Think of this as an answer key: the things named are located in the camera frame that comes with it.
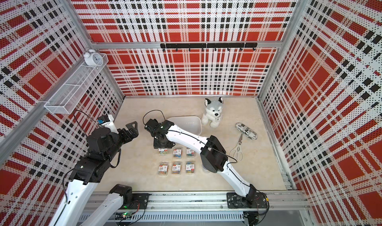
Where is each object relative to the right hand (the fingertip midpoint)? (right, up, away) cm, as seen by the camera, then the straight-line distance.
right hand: (163, 146), depth 85 cm
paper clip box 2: (+1, -12, -3) cm, 12 cm away
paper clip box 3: (+15, -5, +4) cm, 17 cm away
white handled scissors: (+45, -5, +6) cm, 45 cm away
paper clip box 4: (+8, -6, +4) cm, 10 cm away
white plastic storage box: (+15, +11, +21) cm, 28 cm away
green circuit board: (-15, -30, -15) cm, 37 cm away
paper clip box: (+8, -12, -2) cm, 15 cm away
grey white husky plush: (+29, +18, +7) cm, 35 cm away
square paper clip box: (+16, -12, -2) cm, 20 cm away
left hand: (-11, +13, -14) cm, 22 cm away
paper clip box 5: (0, -2, -3) cm, 4 cm away
